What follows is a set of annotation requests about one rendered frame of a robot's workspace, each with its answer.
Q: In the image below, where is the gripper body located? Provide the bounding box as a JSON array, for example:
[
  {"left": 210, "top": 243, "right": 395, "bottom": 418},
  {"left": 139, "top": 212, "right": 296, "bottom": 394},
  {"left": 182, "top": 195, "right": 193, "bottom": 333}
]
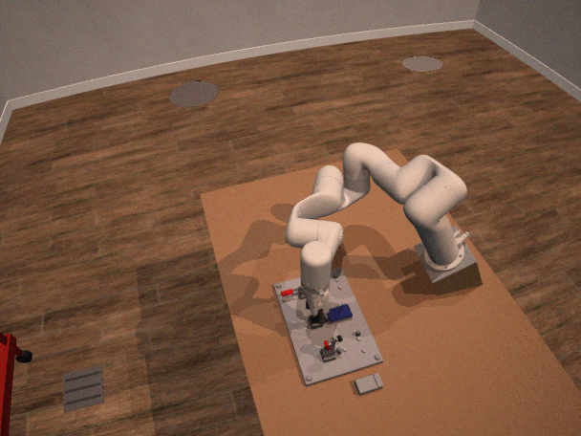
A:
[{"left": 302, "top": 288, "right": 330, "bottom": 317}]

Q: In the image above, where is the black toggle clamp with red handle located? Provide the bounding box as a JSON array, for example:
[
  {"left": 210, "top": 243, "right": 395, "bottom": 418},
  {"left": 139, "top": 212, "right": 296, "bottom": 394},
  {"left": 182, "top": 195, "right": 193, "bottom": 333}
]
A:
[{"left": 320, "top": 336, "right": 342, "bottom": 362}]

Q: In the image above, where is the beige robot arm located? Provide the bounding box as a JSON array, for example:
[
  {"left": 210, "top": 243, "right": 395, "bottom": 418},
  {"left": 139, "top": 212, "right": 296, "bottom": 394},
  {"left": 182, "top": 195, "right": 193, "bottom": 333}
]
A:
[{"left": 286, "top": 142, "right": 469, "bottom": 296}]

